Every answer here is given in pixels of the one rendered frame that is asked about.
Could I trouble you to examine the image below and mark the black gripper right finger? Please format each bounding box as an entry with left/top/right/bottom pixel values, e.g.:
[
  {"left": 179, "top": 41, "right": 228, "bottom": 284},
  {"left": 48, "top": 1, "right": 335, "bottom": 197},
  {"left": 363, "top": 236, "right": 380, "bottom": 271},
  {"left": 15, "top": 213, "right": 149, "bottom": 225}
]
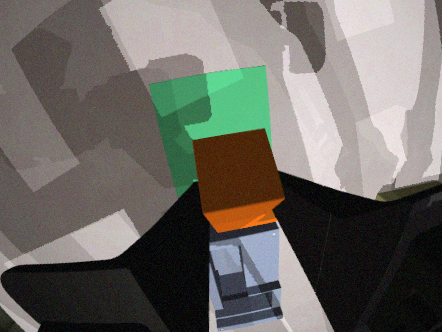
[{"left": 273, "top": 170, "right": 442, "bottom": 332}]

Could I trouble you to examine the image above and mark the orange l-shaped part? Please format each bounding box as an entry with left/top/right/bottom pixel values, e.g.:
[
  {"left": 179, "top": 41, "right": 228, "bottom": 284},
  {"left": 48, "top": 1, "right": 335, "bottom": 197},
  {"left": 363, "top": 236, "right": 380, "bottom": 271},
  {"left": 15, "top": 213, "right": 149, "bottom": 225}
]
[{"left": 193, "top": 129, "right": 285, "bottom": 233}]

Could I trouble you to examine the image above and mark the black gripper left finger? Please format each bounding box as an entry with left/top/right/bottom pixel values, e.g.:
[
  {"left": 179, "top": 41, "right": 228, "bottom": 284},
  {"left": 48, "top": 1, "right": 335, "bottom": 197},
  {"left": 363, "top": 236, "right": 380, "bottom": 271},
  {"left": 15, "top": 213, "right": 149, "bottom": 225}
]
[{"left": 0, "top": 181, "right": 210, "bottom": 332}]

